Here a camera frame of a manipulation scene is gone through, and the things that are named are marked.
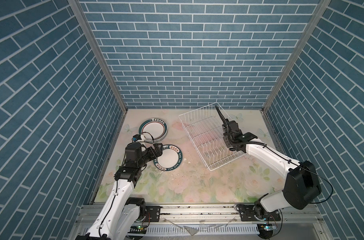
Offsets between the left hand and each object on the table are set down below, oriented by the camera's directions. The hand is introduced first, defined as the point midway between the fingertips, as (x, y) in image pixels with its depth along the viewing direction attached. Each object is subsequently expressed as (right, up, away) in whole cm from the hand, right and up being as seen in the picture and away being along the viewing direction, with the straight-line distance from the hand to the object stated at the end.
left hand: (157, 146), depth 80 cm
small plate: (+6, -10, +11) cm, 16 cm away
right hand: (+43, +6, +7) cm, 44 cm away
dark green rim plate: (-8, +9, +25) cm, 27 cm away
